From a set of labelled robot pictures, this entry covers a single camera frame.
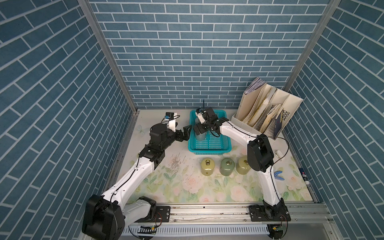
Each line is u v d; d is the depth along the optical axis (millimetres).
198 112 866
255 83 963
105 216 385
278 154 935
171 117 654
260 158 560
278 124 1012
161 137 579
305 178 890
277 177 857
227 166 825
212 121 752
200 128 873
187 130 687
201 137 1016
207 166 822
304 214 754
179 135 680
